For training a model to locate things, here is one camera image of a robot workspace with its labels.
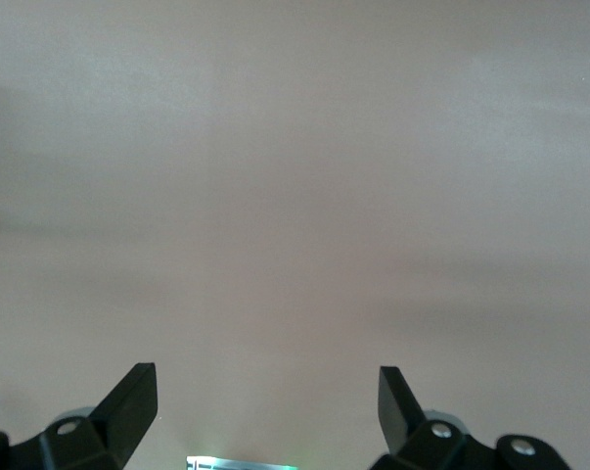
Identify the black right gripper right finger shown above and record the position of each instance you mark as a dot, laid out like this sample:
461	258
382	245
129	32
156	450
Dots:
422	450

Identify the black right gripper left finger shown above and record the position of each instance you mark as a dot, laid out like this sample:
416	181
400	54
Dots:
104	440

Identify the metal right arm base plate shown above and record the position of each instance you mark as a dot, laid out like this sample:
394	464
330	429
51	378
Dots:
240	463

